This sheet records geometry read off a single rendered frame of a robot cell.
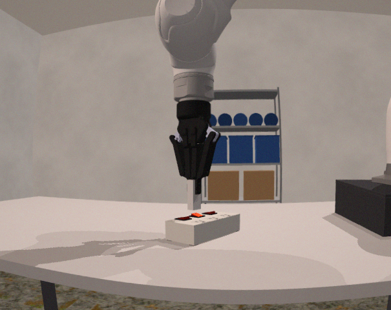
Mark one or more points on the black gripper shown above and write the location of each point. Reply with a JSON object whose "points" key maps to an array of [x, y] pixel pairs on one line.
{"points": [[194, 160]]}

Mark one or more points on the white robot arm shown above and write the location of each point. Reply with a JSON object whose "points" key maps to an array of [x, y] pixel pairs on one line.
{"points": [[189, 30]]}

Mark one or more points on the white power strip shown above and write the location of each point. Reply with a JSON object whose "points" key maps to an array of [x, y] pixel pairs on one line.
{"points": [[196, 228]]}

